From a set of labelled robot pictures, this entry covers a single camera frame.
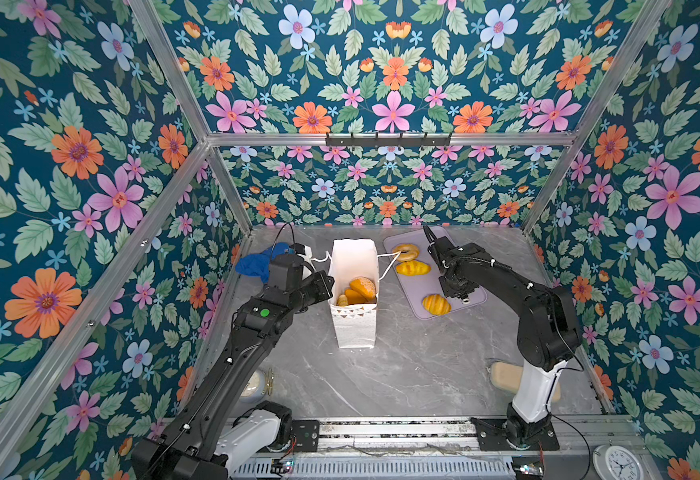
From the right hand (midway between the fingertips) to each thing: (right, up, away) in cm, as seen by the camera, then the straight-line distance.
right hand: (460, 287), depth 92 cm
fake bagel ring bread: (-15, +11, +15) cm, 24 cm away
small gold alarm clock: (-58, -24, -14) cm, 64 cm away
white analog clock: (+27, -37, -25) cm, 52 cm away
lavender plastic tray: (-12, -1, +10) cm, 15 cm away
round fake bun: (-30, 0, -3) cm, 30 cm away
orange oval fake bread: (-34, -3, 0) cm, 34 cm away
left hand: (-36, +6, -20) cm, 41 cm away
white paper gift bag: (-32, -8, -16) cm, 37 cm away
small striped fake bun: (-7, -6, +1) cm, 9 cm away
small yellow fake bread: (-13, +5, +12) cm, 19 cm away
